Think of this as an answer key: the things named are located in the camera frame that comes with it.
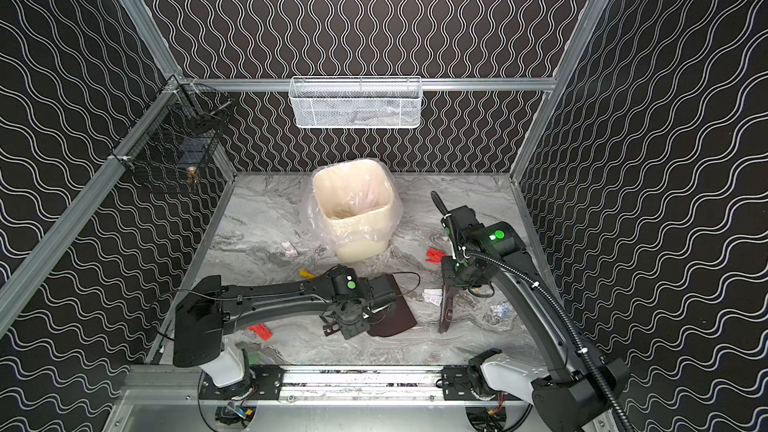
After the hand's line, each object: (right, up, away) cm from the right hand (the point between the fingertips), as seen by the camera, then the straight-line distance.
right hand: (457, 279), depth 72 cm
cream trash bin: (-26, +20, +20) cm, 39 cm away
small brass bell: (-71, +27, +11) cm, 77 cm away
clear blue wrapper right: (+16, -12, +14) cm, 25 cm away
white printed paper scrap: (-3, -9, +16) cm, 18 cm away
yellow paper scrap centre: (-42, -3, +20) cm, 47 cm away
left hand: (-24, -12, +3) cm, 27 cm away
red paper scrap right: (-2, +2, +25) cm, 25 cm away
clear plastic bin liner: (-36, +13, +8) cm, 39 cm away
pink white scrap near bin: (-49, +4, +26) cm, 55 cm away
